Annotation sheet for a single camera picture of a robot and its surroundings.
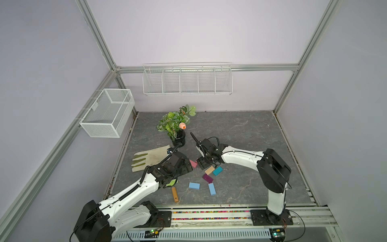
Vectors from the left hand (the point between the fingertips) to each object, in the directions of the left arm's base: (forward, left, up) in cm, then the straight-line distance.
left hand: (184, 168), depth 81 cm
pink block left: (+5, -5, -7) cm, 10 cm away
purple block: (-3, -12, -9) cm, 16 cm away
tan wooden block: (+1, -14, -8) cm, 16 cm away
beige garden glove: (+12, +28, -9) cm, 31 cm away
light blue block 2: (-10, -14, -9) cm, 20 cm away
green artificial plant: (+18, +5, +17) cm, 26 cm away
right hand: (+7, -11, -7) cm, 15 cm away
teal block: (+1, -19, -9) cm, 21 cm away
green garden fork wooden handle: (-11, +6, -9) cm, 15 cm away
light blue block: (-7, -5, -10) cm, 13 cm away
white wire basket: (+28, +41, +16) cm, 52 cm away
